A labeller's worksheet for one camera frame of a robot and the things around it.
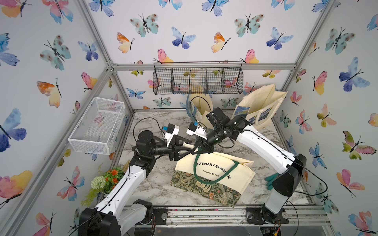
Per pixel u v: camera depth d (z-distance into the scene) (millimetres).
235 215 754
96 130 896
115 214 404
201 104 1173
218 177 657
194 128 605
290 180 421
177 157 610
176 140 657
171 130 590
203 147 618
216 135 604
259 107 890
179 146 621
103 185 692
